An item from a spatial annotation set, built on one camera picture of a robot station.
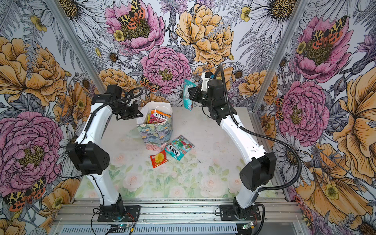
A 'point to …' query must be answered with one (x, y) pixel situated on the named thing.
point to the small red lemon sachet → (158, 159)
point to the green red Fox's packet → (177, 148)
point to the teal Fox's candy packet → (187, 103)
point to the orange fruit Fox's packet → (157, 116)
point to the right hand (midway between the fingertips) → (186, 92)
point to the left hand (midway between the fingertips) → (141, 118)
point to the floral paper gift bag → (155, 126)
